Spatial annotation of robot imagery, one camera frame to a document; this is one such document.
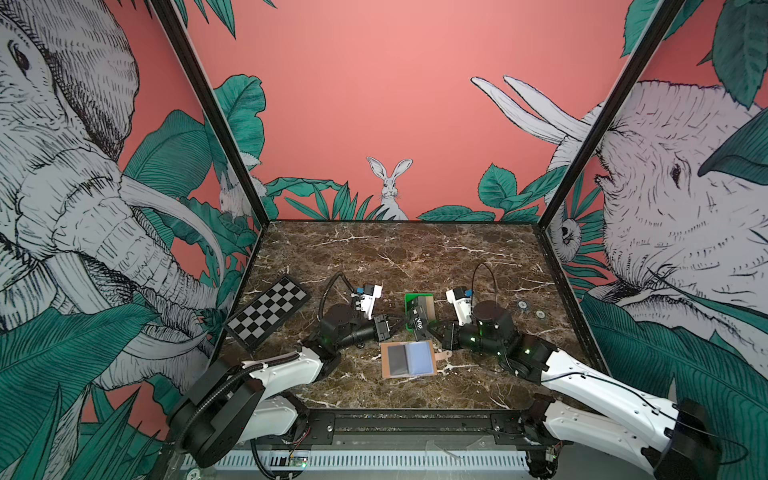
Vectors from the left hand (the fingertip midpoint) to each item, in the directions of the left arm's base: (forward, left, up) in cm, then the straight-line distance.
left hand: (409, 320), depth 74 cm
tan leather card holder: (-4, -1, -18) cm, 19 cm away
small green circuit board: (-27, +28, -18) cm, 43 cm away
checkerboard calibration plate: (+10, +44, -15) cm, 48 cm away
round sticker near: (+9, -45, -18) cm, 49 cm away
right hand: (-3, -4, +1) cm, 5 cm away
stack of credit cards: (+12, -7, -14) cm, 20 cm away
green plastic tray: (+15, -1, -15) cm, 22 cm away
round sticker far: (+13, -40, -18) cm, 46 cm away
